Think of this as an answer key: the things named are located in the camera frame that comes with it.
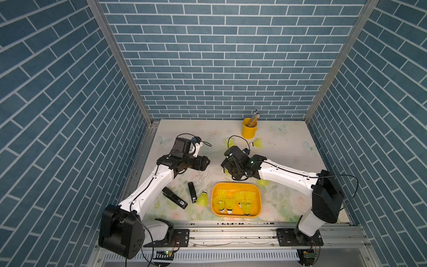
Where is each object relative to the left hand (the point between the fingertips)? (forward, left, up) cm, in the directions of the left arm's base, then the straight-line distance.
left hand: (207, 160), depth 82 cm
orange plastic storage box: (-20, -15, -16) cm, 30 cm away
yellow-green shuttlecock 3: (-14, -17, -12) cm, 24 cm away
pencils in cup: (+31, -29, +1) cm, 43 cm away
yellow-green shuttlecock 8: (+22, -32, -14) cm, 41 cm away
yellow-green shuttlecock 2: (-16, -12, -13) cm, 24 cm away
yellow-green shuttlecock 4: (-14, -21, -12) cm, 28 cm away
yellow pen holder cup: (+28, -25, -10) cm, 39 cm away
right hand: (-2, -9, -3) cm, 10 cm away
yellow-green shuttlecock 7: (-8, -9, +2) cm, 12 cm away
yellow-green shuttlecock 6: (-14, +2, -16) cm, 22 cm away
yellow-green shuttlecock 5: (-19, -19, -9) cm, 29 cm away
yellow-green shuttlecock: (-15, -6, -13) cm, 21 cm away
